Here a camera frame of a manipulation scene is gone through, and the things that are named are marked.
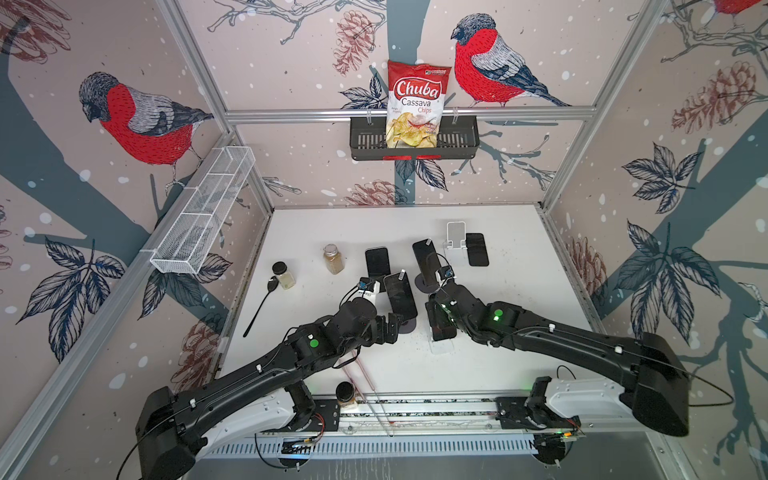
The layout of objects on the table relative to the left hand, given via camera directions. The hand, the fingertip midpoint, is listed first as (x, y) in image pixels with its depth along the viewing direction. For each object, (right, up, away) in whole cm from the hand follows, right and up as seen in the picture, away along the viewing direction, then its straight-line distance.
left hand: (390, 318), depth 73 cm
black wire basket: (+22, +53, +21) cm, 61 cm away
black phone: (+31, +15, +33) cm, 48 cm away
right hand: (+12, +1, +7) cm, 14 cm away
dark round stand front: (+5, -7, +15) cm, 17 cm away
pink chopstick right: (-4, -20, +4) cm, 21 cm away
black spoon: (-40, +3, +24) cm, 47 cm away
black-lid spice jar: (-33, +7, +20) cm, 39 cm away
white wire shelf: (-49, +23, +2) cm, 54 cm away
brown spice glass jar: (-19, +13, +22) cm, 32 cm away
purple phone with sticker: (+3, +4, +10) cm, 11 cm away
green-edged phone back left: (-4, +13, +15) cm, 20 cm away
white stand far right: (+23, +21, +27) cm, 41 cm away
